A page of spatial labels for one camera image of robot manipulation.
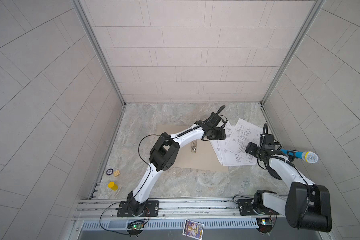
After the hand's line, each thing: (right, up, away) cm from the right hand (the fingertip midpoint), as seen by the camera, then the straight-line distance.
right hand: (250, 148), depth 89 cm
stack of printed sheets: (-11, -3, +2) cm, 12 cm away
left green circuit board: (-61, -28, -24) cm, 72 cm away
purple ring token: (-80, -12, -7) cm, 82 cm away
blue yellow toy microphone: (+13, +3, -26) cm, 29 cm away
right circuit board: (-3, -31, -21) cm, 37 cm away
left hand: (-14, +8, 0) cm, 15 cm away
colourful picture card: (-36, -30, -24) cm, 53 cm away
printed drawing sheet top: (0, +8, +10) cm, 13 cm away
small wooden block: (-77, -12, -8) cm, 78 cm away
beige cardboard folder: (-31, -4, 0) cm, 31 cm away
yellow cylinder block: (-76, -15, -16) cm, 79 cm away
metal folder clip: (-34, 0, +4) cm, 34 cm away
